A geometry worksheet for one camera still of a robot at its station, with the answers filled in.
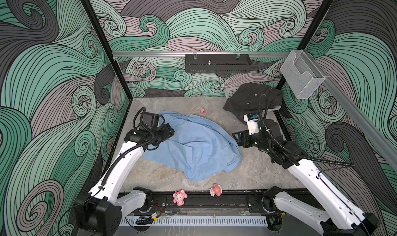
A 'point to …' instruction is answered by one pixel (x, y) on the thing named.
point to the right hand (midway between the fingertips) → (238, 133)
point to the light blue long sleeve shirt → (196, 149)
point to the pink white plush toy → (216, 189)
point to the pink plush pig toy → (179, 197)
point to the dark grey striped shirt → (245, 101)
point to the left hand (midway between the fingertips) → (170, 131)
